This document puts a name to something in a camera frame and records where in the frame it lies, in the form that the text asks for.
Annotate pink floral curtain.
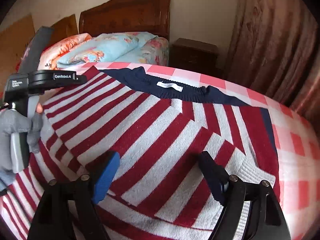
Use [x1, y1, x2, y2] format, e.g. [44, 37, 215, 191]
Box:
[226, 0, 319, 122]

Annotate small wooden headboard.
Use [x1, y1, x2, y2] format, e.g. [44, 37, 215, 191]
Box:
[49, 14, 79, 46]

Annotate red grey striped navy sweater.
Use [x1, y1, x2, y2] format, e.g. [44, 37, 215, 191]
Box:
[1, 67, 280, 239]

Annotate large carved wooden headboard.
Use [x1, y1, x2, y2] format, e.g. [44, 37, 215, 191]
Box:
[79, 0, 171, 40]

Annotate light blue floral pillow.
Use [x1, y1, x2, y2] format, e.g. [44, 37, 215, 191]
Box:
[56, 31, 169, 69]

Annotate wooden louvered wardrobe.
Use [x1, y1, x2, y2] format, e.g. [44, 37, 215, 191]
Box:
[0, 15, 35, 93]

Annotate grey gloved left hand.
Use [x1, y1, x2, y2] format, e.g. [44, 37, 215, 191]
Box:
[1, 104, 43, 195]

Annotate pink checkered bed sheet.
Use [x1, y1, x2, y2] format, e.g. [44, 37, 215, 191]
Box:
[74, 63, 319, 239]

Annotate orange floral pillow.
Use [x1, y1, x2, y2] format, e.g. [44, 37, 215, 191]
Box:
[37, 33, 92, 70]

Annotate dark wooden nightstand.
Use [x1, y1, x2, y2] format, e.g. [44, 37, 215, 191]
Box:
[169, 38, 219, 74]

